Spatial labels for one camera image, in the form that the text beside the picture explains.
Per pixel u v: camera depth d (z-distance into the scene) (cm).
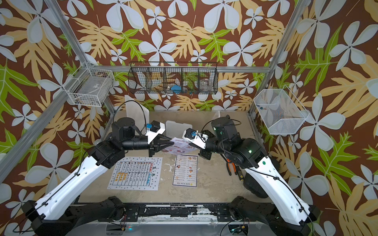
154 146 52
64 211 41
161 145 55
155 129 49
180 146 64
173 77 96
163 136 57
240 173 86
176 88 97
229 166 90
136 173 88
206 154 52
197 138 48
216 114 93
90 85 86
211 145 50
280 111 84
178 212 75
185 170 89
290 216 36
